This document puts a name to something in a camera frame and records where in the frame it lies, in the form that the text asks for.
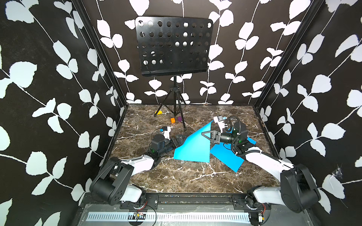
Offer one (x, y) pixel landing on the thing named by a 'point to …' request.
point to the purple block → (179, 118)
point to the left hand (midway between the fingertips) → (184, 137)
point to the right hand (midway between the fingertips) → (202, 134)
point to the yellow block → (160, 112)
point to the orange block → (172, 120)
